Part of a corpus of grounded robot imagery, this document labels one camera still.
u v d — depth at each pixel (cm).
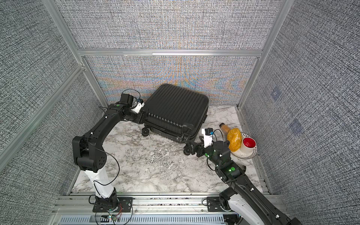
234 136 92
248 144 92
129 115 74
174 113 88
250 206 49
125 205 73
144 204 75
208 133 63
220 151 55
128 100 72
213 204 73
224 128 102
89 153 49
